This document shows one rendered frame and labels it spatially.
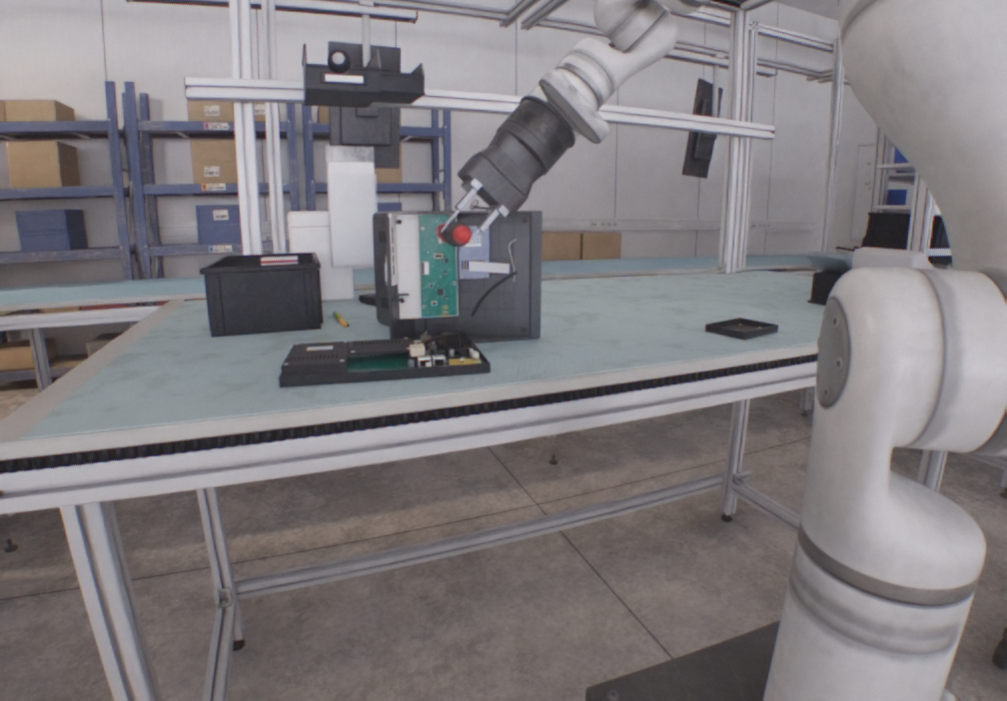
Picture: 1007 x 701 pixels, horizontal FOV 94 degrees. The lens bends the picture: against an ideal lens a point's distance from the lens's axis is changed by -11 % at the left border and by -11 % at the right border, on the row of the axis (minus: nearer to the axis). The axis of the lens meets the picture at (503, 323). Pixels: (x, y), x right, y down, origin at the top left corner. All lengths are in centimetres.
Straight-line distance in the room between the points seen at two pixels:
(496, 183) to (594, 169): 513
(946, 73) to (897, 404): 17
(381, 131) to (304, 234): 145
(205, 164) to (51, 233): 119
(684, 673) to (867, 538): 24
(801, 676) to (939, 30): 36
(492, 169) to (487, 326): 36
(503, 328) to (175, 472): 51
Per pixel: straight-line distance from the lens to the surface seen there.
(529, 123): 60
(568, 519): 192
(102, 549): 82
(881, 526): 31
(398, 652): 172
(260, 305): 99
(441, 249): 82
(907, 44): 36
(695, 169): 353
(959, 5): 36
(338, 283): 130
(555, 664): 167
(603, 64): 64
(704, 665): 51
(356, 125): 265
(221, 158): 444
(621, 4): 67
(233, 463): 65
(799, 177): 779
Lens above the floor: 120
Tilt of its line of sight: 12 degrees down
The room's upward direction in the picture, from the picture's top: straight up
